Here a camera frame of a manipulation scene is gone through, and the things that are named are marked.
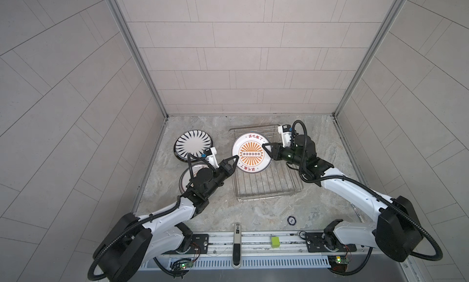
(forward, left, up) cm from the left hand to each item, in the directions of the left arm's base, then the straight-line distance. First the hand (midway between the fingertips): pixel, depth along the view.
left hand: (242, 157), depth 75 cm
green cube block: (-28, -14, -18) cm, 36 cm away
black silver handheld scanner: (-32, +2, -13) cm, 35 cm away
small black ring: (-20, -20, -19) cm, 34 cm away
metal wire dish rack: (-1, -18, -18) cm, 26 cm away
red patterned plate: (-1, -5, +1) cm, 5 cm away
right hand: (+4, -9, +2) cm, 10 cm away
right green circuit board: (-35, -37, -19) cm, 54 cm away
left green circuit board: (-35, +20, -16) cm, 43 cm away
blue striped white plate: (+20, +27, -17) cm, 38 cm away
